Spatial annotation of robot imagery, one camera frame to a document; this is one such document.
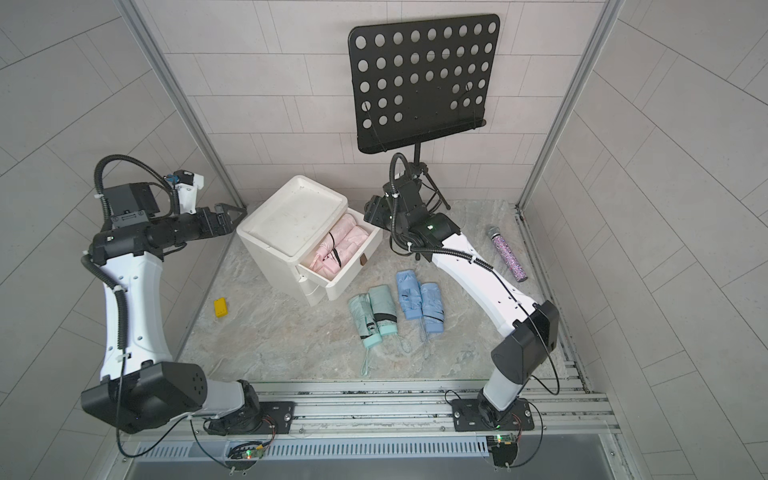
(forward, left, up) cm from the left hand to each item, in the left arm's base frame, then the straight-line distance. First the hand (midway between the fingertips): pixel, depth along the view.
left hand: (239, 208), depth 69 cm
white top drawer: (-2, -29, -16) cm, 33 cm away
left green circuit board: (-44, -6, -32) cm, 55 cm away
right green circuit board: (-41, -63, -32) cm, 82 cm away
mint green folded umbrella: (-11, -28, -31) cm, 43 cm away
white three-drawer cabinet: (0, -13, -11) cm, 17 cm away
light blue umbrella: (-10, -48, -30) cm, 58 cm away
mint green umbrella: (-10, -34, -32) cm, 48 cm away
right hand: (+4, -31, -3) cm, 31 cm away
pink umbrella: (+2, -20, -13) cm, 24 cm away
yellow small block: (-9, +15, -33) cm, 38 cm away
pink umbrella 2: (+1, -22, -15) cm, 27 cm away
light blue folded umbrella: (-6, -42, -30) cm, 52 cm away
